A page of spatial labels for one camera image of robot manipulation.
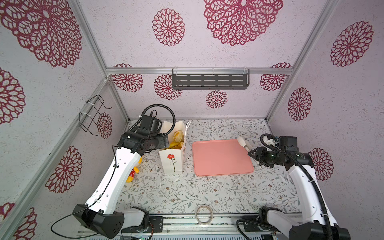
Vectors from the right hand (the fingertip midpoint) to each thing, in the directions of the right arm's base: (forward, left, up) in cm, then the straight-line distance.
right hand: (252, 153), depth 76 cm
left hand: (0, +47, +6) cm, 47 cm away
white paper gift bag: (-3, +41, -3) cm, 42 cm away
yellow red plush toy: (-4, +64, -15) cm, 66 cm away
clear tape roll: (-26, +28, -21) cm, 43 cm away
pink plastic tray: (+10, +13, -21) cm, 26 cm away
